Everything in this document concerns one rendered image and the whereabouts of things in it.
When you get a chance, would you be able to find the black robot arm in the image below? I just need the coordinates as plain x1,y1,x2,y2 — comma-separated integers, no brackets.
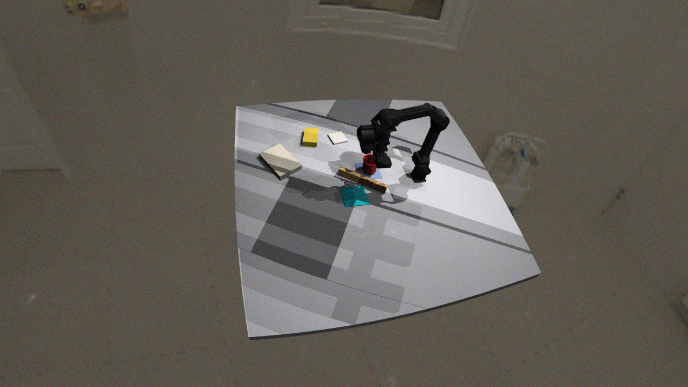
357,103,450,183

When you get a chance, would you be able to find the yellow rectangular block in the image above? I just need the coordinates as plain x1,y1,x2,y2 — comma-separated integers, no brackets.
303,127,319,147

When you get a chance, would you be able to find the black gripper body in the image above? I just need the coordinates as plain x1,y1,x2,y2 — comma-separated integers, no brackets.
375,139,392,169

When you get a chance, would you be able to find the brown wooden beam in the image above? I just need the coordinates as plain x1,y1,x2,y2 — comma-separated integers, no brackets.
338,166,388,194

